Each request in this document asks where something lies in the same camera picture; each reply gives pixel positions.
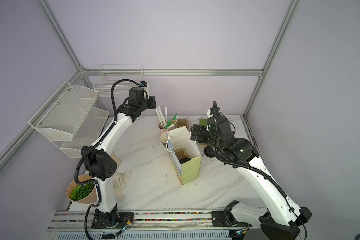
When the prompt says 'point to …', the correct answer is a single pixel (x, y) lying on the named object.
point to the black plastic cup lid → (184, 160)
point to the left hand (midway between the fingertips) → (153, 99)
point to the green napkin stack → (203, 122)
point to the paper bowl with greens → (84, 193)
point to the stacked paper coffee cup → (164, 137)
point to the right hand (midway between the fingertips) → (197, 127)
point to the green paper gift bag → (189, 172)
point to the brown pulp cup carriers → (182, 122)
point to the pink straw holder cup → (161, 129)
